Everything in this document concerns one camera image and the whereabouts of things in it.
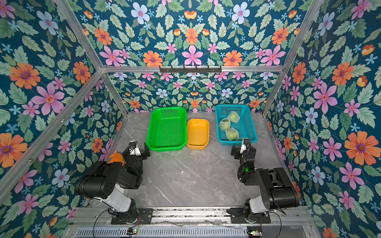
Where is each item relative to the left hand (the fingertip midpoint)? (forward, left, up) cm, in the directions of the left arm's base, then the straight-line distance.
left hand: (138, 144), depth 89 cm
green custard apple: (+6, -61, -4) cm, 61 cm away
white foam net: (+22, -66, -5) cm, 69 cm away
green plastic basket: (+16, -15, -7) cm, 23 cm away
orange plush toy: (-4, +15, -7) cm, 16 cm away
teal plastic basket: (+16, -74, -9) cm, 76 cm away
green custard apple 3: (+22, -66, -5) cm, 69 cm away
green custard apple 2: (+15, -57, -4) cm, 59 cm away
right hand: (-4, -67, -1) cm, 67 cm away
